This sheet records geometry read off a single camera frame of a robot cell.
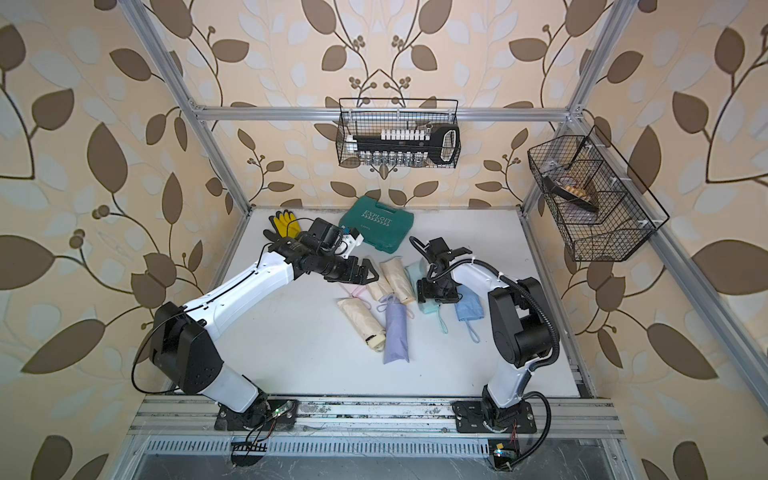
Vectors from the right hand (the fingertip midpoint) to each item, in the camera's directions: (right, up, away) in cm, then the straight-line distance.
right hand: (431, 299), depth 92 cm
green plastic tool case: (-15, +24, +18) cm, 33 cm away
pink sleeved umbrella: (-23, +3, +2) cm, 24 cm away
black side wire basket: (+41, +41, -8) cm, 58 cm away
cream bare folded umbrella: (-23, -3, -3) cm, 23 cm away
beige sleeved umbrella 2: (-11, +7, +4) cm, 13 cm away
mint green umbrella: (-5, +7, +5) cm, 10 cm away
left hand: (-20, +10, -12) cm, 26 cm away
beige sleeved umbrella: (-15, +4, +1) cm, 16 cm away
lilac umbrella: (-11, -8, -7) cm, 15 cm away
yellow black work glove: (-53, +24, +21) cm, 62 cm away
